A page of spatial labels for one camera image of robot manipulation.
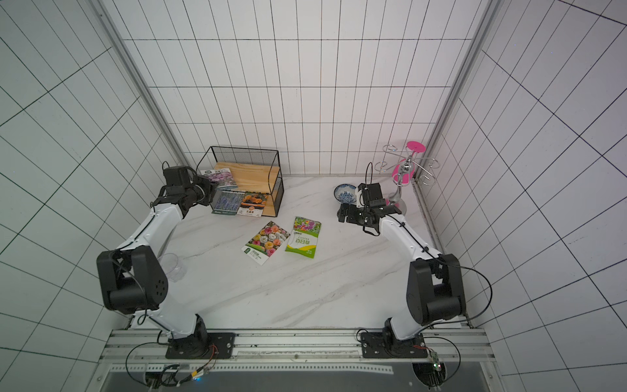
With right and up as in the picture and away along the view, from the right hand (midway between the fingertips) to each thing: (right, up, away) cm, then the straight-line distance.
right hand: (340, 213), depth 90 cm
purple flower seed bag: (-47, +15, +4) cm, 49 cm away
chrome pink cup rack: (+23, +16, -2) cm, 28 cm away
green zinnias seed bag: (-14, -10, +8) cm, 19 cm away
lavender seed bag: (-51, +4, +19) cm, 54 cm away
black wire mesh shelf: (-36, +17, +14) cm, 43 cm away
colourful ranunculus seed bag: (-30, -12, +6) cm, 33 cm away
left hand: (-46, +11, 0) cm, 47 cm away
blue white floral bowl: (+4, +7, +20) cm, 22 cm away
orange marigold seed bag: (-38, +3, +17) cm, 42 cm away
